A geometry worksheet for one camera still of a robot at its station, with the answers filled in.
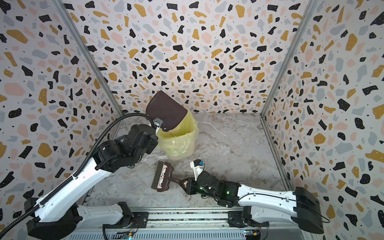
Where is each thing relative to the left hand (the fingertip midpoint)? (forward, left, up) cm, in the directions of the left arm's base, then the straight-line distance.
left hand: (148, 131), depth 65 cm
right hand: (-17, -12, -17) cm, 26 cm away
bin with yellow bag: (+1, -12, -12) cm, 17 cm away
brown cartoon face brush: (-11, -2, -25) cm, 28 cm away
